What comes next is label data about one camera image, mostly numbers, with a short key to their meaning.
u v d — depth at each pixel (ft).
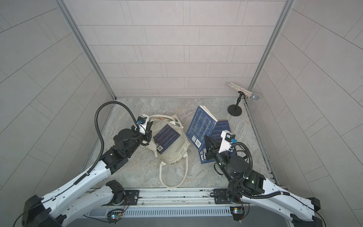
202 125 2.07
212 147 1.86
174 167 2.66
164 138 2.98
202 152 2.73
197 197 2.38
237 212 2.24
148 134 2.08
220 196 2.32
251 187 1.55
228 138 1.70
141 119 1.93
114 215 2.10
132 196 2.33
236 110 3.53
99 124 3.44
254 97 2.85
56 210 1.28
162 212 2.23
